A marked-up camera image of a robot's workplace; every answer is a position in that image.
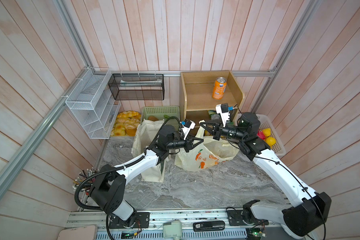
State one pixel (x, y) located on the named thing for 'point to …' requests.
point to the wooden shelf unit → (201, 91)
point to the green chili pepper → (166, 116)
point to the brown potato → (152, 118)
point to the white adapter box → (172, 230)
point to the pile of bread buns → (126, 123)
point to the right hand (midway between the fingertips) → (200, 124)
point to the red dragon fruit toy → (260, 134)
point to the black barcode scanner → (209, 226)
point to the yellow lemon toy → (270, 141)
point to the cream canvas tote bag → (144, 134)
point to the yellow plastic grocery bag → (207, 155)
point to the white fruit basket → (279, 148)
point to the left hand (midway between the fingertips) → (202, 142)
